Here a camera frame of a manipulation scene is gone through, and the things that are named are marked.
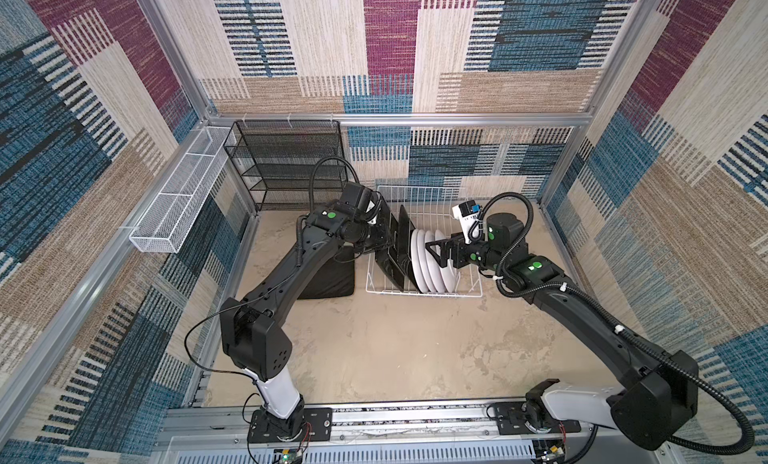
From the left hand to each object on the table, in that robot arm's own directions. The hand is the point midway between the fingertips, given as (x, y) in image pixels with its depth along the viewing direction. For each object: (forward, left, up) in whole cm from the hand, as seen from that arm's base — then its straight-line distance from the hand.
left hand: (395, 236), depth 79 cm
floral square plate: (-5, +2, -3) cm, 6 cm away
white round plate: (-4, -6, -10) cm, 13 cm away
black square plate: (+3, +19, -25) cm, 31 cm away
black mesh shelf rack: (+40, +41, -5) cm, 58 cm away
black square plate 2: (+8, -3, -7) cm, 11 cm away
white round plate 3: (-4, -16, -14) cm, 21 cm away
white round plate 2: (-4, -11, -10) cm, 16 cm away
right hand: (-4, -11, 0) cm, 12 cm away
